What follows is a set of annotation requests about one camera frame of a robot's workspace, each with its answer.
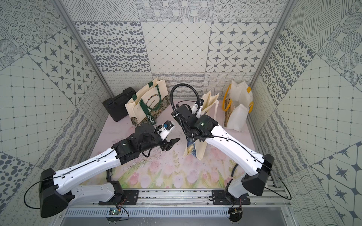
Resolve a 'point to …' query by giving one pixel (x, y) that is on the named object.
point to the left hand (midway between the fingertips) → (178, 135)
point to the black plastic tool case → (115, 106)
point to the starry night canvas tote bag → (195, 150)
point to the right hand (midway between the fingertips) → (190, 118)
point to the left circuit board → (114, 211)
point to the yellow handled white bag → (237, 102)
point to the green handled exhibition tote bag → (149, 104)
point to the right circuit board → (235, 213)
